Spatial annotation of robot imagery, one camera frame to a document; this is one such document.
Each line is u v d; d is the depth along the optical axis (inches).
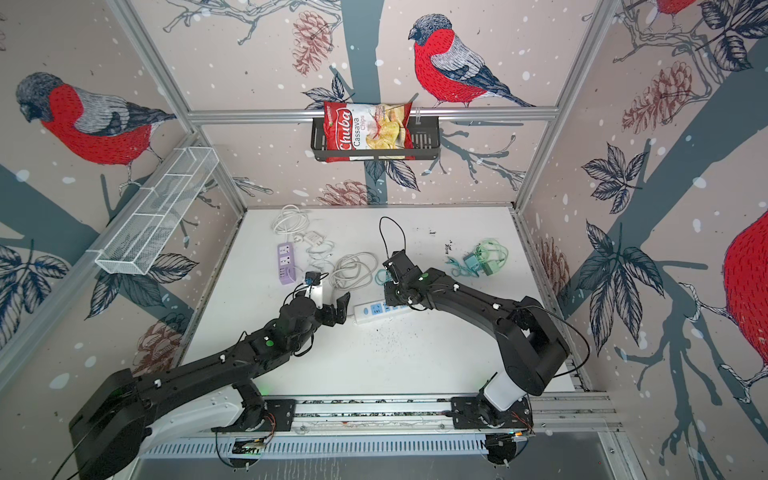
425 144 37.4
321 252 40.8
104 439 15.9
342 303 29.9
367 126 34.5
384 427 28.7
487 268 39.4
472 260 39.9
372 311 35.4
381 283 38.6
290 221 44.2
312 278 27.5
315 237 42.9
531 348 17.2
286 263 39.8
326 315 28.3
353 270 39.7
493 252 41.7
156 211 30.5
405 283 25.1
